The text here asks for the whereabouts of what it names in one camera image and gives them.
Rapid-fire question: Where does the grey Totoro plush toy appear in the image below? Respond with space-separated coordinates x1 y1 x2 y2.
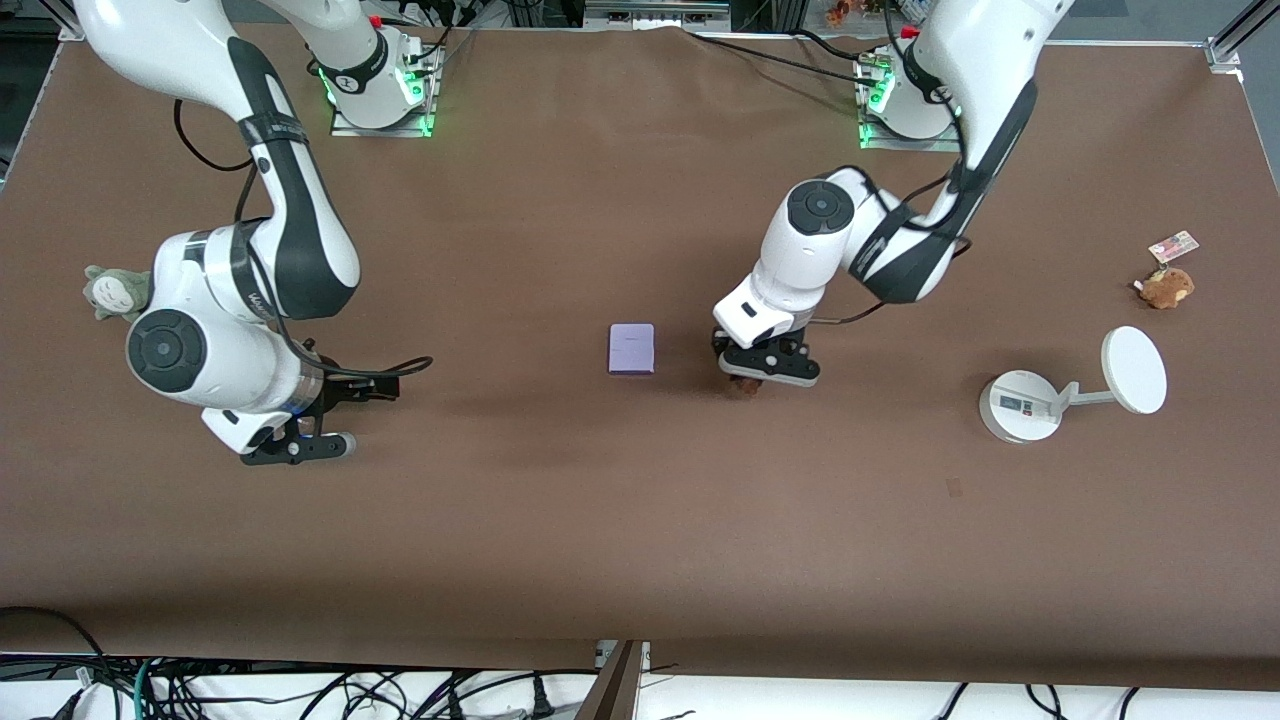
83 264 153 323

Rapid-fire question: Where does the white round desk lamp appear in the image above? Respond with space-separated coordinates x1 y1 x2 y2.
978 325 1169 444

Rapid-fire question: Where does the brown table support beam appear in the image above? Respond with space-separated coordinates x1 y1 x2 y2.
575 640 643 720

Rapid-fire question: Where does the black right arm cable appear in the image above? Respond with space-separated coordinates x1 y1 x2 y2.
172 98 434 401

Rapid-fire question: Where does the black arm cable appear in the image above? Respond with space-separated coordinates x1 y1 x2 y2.
808 165 973 326
172 98 434 401

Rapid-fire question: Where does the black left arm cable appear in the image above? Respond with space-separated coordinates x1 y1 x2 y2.
808 165 973 326

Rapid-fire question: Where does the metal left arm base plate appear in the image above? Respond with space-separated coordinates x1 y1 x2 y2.
858 58 963 153

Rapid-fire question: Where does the black cable on table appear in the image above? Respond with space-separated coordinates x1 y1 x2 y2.
688 30 883 83

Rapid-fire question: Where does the teal floor cable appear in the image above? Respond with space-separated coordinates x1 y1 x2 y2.
133 657 167 720

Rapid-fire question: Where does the black power plug cable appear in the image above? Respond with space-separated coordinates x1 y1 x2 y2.
440 668 557 720

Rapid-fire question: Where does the black looped floor cable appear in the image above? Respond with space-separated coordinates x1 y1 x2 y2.
0 605 113 720

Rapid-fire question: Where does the brown plush keychain toy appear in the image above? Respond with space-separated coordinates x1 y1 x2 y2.
1133 266 1196 309

